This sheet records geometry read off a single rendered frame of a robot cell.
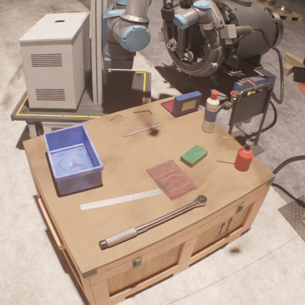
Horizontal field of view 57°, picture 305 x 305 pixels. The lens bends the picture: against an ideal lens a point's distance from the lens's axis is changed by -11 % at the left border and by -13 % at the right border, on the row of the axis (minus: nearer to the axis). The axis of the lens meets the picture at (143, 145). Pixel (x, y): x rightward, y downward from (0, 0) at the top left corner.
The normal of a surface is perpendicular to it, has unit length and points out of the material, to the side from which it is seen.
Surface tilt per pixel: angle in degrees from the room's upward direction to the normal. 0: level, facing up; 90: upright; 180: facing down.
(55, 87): 90
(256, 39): 87
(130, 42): 95
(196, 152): 0
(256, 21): 54
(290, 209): 0
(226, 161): 0
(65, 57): 90
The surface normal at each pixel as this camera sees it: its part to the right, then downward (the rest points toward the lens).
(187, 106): 0.50, 0.65
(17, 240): 0.04, -0.77
